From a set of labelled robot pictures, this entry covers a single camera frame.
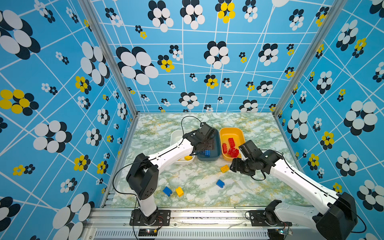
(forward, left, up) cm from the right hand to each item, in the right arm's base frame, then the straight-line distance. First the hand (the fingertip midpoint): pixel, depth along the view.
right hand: (234, 169), depth 79 cm
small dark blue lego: (+14, +14, -8) cm, 21 cm away
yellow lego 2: (-9, +30, -9) cm, 32 cm away
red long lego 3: (+16, -2, -9) cm, 18 cm away
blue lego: (-4, +7, -11) cm, 13 cm away
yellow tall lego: (+10, +26, -7) cm, 29 cm away
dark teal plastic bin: (+13, +9, -8) cm, 18 cm away
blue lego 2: (-9, +36, -8) cm, 38 cm away
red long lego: (+23, -3, -9) cm, 25 cm away
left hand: (+14, +13, +4) cm, 19 cm away
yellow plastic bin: (+28, -8, -8) cm, 30 cm away
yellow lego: (+5, +4, -11) cm, 13 cm away
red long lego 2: (+18, +2, -8) cm, 20 cm away
